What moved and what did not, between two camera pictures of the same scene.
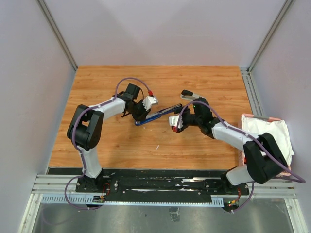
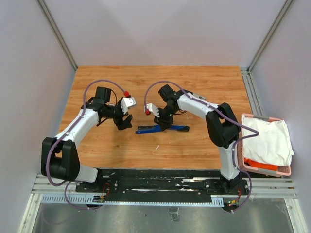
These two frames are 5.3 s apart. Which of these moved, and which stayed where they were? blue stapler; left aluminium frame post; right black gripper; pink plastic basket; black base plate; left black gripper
Moved: blue stapler; right black gripper; left black gripper
Stayed: black base plate; left aluminium frame post; pink plastic basket
